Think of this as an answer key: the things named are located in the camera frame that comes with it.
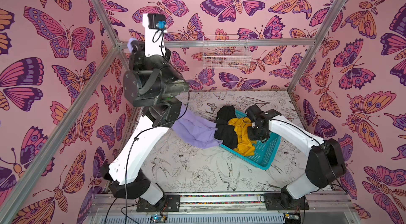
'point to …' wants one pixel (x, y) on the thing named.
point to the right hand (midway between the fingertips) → (251, 137)
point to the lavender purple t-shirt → (196, 130)
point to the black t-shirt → (224, 131)
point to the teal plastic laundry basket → (264, 151)
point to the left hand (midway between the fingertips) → (136, 47)
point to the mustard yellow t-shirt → (245, 146)
